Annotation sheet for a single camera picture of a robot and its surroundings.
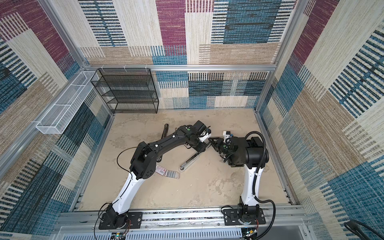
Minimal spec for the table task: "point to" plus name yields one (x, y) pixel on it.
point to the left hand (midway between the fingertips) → (204, 146)
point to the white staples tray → (172, 174)
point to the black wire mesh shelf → (127, 90)
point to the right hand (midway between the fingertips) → (208, 140)
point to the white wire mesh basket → (58, 118)
